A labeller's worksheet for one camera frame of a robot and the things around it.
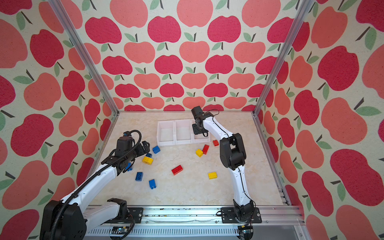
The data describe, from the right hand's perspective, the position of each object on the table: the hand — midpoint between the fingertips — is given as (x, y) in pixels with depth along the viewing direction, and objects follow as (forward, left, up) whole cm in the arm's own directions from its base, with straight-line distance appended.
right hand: (202, 129), depth 101 cm
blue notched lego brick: (-38, +26, -5) cm, 46 cm away
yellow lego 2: (-29, -8, -6) cm, 31 cm away
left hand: (-20, +32, +5) cm, 38 cm away
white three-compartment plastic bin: (-3, +17, -2) cm, 18 cm away
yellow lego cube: (-15, +1, -6) cm, 16 cm away
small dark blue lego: (-20, +33, -5) cm, 39 cm away
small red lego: (-5, -10, -7) cm, 13 cm away
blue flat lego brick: (-34, +35, -6) cm, 49 cm away
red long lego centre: (-28, +13, -6) cm, 32 cm away
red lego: (-11, -3, -7) cm, 13 cm away
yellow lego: (-24, +32, -5) cm, 41 cm away
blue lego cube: (-15, +30, -7) cm, 34 cm away
